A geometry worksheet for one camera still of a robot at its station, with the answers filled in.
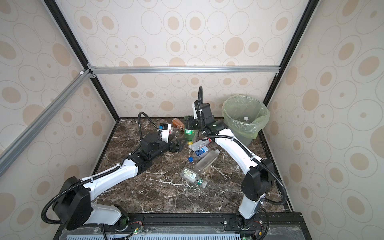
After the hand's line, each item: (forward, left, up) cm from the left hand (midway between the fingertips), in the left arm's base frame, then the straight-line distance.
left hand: (185, 136), depth 76 cm
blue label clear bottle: (+3, -9, -21) cm, 23 cm away
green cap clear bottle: (-13, -3, -20) cm, 24 cm away
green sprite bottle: (+3, -2, -2) cm, 5 cm away
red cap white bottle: (+9, -6, -21) cm, 24 cm away
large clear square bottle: (-2, -12, -23) cm, 26 cm away
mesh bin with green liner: (+28, -40, -14) cm, 51 cm away
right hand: (+10, -1, +1) cm, 10 cm away
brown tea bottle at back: (+29, +9, -22) cm, 38 cm away
